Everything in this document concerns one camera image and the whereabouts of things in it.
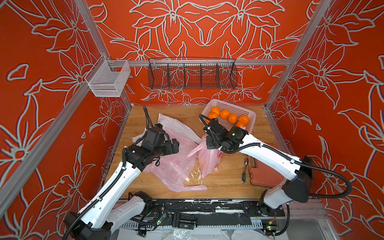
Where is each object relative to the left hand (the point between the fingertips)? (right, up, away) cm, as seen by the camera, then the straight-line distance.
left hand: (172, 143), depth 74 cm
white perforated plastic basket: (+22, +22, +34) cm, 46 cm away
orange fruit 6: (+44, +9, +27) cm, 52 cm away
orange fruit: (+28, +19, +35) cm, 49 cm away
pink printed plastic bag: (+19, -8, +1) cm, 21 cm away
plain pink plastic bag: (0, -16, +9) cm, 19 cm away
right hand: (+19, +1, +4) cm, 20 cm away
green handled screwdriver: (+40, -19, +10) cm, 45 cm away
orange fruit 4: (+39, +13, +30) cm, 51 cm away
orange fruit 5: (+47, +12, +30) cm, 57 cm away
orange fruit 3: (+25, +15, +32) cm, 44 cm away
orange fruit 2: (+34, +16, +33) cm, 50 cm away
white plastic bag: (+6, -1, +19) cm, 20 cm away
